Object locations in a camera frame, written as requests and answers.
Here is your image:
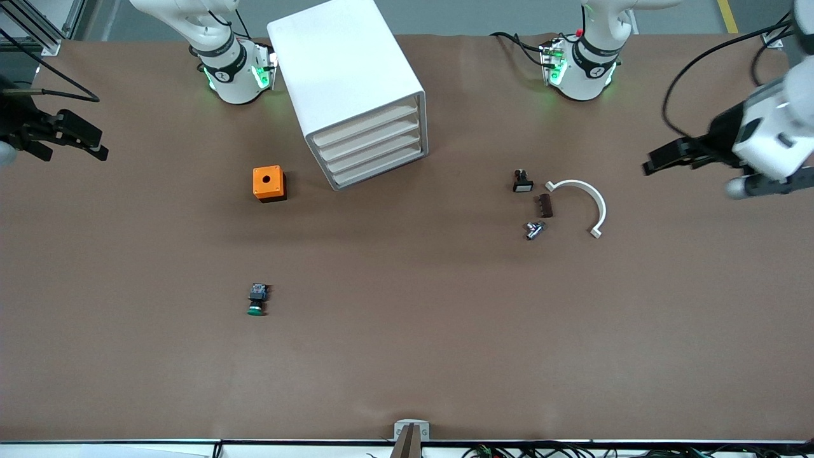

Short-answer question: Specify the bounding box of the green push button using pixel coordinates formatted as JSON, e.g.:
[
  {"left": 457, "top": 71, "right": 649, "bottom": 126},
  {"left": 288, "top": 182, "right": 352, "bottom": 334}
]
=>
[{"left": 247, "top": 283, "right": 272, "bottom": 317}]

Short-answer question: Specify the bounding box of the orange button box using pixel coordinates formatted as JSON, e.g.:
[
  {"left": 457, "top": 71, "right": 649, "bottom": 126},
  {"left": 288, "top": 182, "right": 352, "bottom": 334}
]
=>
[{"left": 252, "top": 165, "right": 287, "bottom": 203}]

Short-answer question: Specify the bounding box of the white curved bracket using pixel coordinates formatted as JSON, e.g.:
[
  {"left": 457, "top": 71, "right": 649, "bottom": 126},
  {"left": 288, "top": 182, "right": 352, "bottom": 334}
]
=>
[{"left": 545, "top": 179, "right": 607, "bottom": 239}]

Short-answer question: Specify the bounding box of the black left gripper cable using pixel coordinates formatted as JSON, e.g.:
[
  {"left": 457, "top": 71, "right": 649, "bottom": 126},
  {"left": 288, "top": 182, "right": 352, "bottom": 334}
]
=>
[{"left": 661, "top": 16, "right": 796, "bottom": 137}]

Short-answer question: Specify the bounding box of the black arm base cable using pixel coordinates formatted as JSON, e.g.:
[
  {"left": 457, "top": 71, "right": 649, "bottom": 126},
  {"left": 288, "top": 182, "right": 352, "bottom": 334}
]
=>
[{"left": 490, "top": 31, "right": 554, "bottom": 67}]

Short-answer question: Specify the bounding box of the grey metal bracket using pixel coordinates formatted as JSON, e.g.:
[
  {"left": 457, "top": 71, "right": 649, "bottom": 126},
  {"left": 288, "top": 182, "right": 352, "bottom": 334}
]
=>
[{"left": 394, "top": 420, "right": 431, "bottom": 441}]

